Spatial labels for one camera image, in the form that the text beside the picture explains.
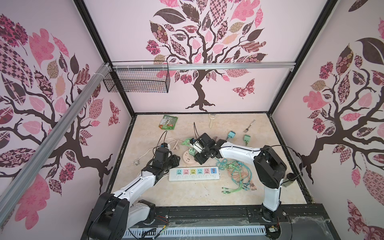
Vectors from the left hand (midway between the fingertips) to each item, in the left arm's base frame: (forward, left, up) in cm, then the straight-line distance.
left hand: (179, 160), depth 87 cm
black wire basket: (+68, +39, +10) cm, 79 cm away
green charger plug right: (+19, -46, -5) cm, 50 cm away
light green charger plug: (+5, -7, +1) cm, 9 cm away
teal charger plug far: (+23, -36, -5) cm, 43 cm away
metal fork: (+28, -48, -6) cm, 56 cm away
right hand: (+5, -11, -1) cm, 12 cm away
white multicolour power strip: (-7, -8, -3) cm, 11 cm away
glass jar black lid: (-12, -60, +4) cm, 62 cm away
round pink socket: (+3, -5, -4) cm, 7 cm away
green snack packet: (+35, +12, -6) cm, 37 cm away
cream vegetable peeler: (+41, -23, -5) cm, 47 cm away
